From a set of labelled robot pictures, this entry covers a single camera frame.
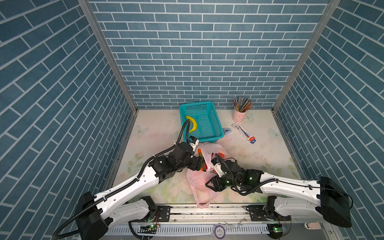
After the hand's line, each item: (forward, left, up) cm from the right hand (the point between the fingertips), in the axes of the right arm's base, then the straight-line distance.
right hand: (206, 183), depth 74 cm
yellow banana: (+44, +11, -6) cm, 46 cm away
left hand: (+10, +4, +8) cm, 13 cm away
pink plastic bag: (+2, +4, 0) cm, 5 cm away
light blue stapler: (+41, -13, -9) cm, 44 cm away
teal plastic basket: (+42, 0, -9) cm, 43 cm away
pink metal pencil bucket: (+50, -21, -3) cm, 55 cm away
